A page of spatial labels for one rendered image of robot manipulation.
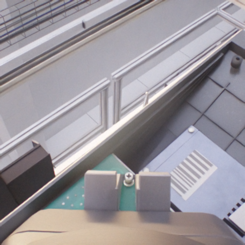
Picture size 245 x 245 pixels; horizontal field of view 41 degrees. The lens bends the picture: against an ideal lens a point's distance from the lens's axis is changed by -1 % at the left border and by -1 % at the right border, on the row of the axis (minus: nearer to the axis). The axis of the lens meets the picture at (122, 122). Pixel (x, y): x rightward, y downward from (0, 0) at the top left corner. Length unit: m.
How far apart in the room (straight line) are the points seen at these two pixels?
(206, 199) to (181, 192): 0.01
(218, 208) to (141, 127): 0.07
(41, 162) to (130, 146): 0.50
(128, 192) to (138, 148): 0.06
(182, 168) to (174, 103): 0.05
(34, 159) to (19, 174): 0.04
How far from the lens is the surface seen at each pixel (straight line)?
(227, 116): 0.24
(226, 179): 0.21
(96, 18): 3.01
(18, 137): 1.86
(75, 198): 0.19
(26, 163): 0.72
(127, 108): 2.44
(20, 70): 1.19
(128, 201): 0.19
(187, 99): 0.24
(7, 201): 0.71
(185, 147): 0.21
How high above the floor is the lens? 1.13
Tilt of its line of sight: 24 degrees up
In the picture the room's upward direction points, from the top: 49 degrees counter-clockwise
